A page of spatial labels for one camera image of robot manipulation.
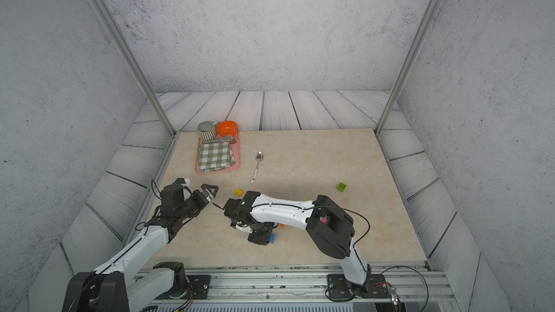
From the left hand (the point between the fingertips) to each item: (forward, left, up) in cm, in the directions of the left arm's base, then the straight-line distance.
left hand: (215, 192), depth 86 cm
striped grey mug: (+42, +13, -6) cm, 44 cm away
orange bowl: (+43, +3, -5) cm, 43 cm away
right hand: (-16, -21, -5) cm, 27 cm away
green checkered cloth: (+26, +8, -9) cm, 29 cm away
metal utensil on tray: (+35, +3, -6) cm, 36 cm away
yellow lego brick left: (+5, -8, -9) cm, 12 cm away
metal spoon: (+24, -16, -8) cm, 30 cm away
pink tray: (+30, -3, -8) cm, 31 cm away
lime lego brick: (+6, -53, -7) cm, 53 cm away
